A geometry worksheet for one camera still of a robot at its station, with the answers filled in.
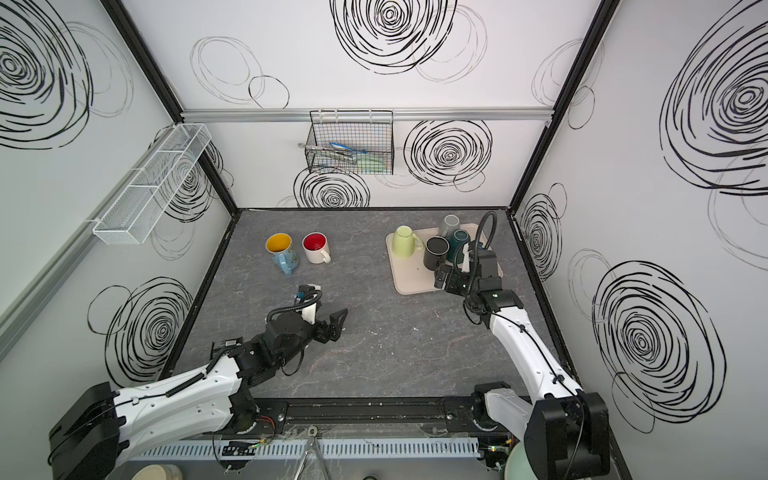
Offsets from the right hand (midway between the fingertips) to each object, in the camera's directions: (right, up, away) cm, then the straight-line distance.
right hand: (450, 275), depth 83 cm
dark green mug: (+5, +8, +16) cm, 19 cm away
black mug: (-2, +6, +13) cm, 15 cm away
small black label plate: (-62, -20, +3) cm, 65 cm away
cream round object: (-65, -38, -21) cm, 78 cm away
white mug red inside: (-42, +7, +19) cm, 47 cm away
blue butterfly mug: (-54, +8, +16) cm, 57 cm away
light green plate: (+12, -41, -16) cm, 46 cm away
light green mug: (-11, +9, +18) cm, 23 cm away
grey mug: (+5, +15, +19) cm, 25 cm away
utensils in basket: (-27, +34, +3) cm, 43 cm away
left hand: (-32, -8, -3) cm, 33 cm away
